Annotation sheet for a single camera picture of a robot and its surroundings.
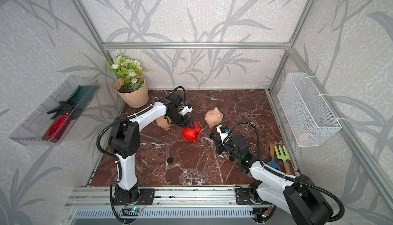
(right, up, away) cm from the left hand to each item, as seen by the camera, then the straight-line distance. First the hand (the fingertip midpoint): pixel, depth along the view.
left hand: (189, 126), depth 91 cm
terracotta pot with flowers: (-40, +25, +10) cm, 48 cm away
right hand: (+13, -3, -9) cm, 16 cm away
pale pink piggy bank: (+15, +5, +3) cm, 16 cm away
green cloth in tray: (-50, +15, -20) cm, 56 cm away
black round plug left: (-10, -18, -6) cm, 22 cm away
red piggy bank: (+2, -4, -2) cm, 5 cm away
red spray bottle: (-47, +5, -32) cm, 57 cm away
